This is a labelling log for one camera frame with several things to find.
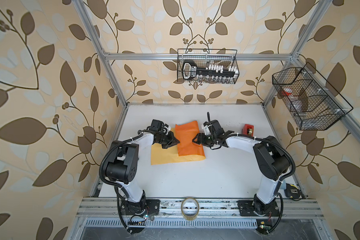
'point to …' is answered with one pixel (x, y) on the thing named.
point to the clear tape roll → (187, 217)
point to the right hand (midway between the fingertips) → (196, 142)
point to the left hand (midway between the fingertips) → (180, 140)
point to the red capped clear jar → (288, 92)
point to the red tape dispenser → (248, 130)
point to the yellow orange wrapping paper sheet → (185, 150)
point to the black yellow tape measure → (292, 191)
